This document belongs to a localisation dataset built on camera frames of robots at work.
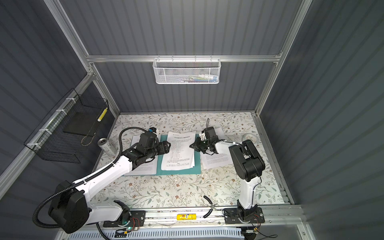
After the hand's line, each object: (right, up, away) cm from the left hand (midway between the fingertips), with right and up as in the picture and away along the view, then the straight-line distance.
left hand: (166, 145), depth 84 cm
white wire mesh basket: (+9, +57, +40) cm, 70 cm away
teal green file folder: (+17, -15, +3) cm, 23 cm away
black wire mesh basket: (-49, +6, -12) cm, 51 cm away
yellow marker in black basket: (-35, +17, -3) cm, 39 cm away
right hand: (+13, -3, +11) cm, 17 cm away
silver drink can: (-37, 0, +2) cm, 37 cm away
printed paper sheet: (+30, -11, +11) cm, 34 cm away
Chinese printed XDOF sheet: (+6, -6, +12) cm, 14 cm away
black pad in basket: (-41, +12, -9) cm, 44 cm away
